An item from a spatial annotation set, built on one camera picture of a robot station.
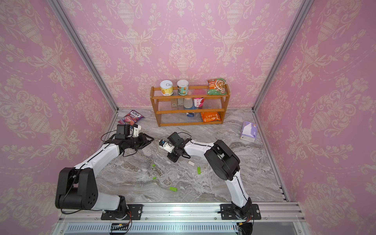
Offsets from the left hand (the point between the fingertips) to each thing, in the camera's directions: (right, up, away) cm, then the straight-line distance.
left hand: (153, 140), depth 87 cm
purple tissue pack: (+62, +4, +13) cm, 64 cm away
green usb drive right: (+28, -19, +1) cm, 33 cm away
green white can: (+18, +31, -2) cm, 36 cm away
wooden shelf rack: (+9, +20, +16) cm, 27 cm away
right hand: (+10, -10, +7) cm, 16 cm away
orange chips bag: (+38, +15, +23) cm, 46 cm away
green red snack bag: (+38, +32, 0) cm, 50 cm away
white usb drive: (+23, -15, +4) cm, 28 cm away
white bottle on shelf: (+21, +24, +12) cm, 34 cm away
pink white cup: (+28, +24, +10) cm, 38 cm away
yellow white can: (+9, +30, -2) cm, 32 cm away
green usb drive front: (+13, -27, -6) cm, 30 cm away
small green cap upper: (0, -16, +3) cm, 16 cm away
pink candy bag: (-23, +14, +25) cm, 37 cm away
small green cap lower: (+2, -22, -2) cm, 22 cm away
